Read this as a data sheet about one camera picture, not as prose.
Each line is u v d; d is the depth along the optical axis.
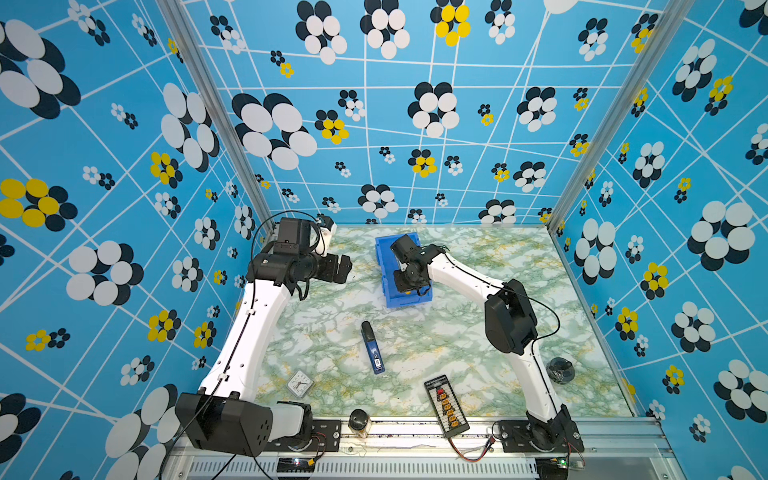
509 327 0.56
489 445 0.72
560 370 0.73
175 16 0.68
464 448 0.72
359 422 0.66
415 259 0.73
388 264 0.99
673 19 0.69
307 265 0.61
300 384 0.80
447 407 0.77
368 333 0.88
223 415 0.37
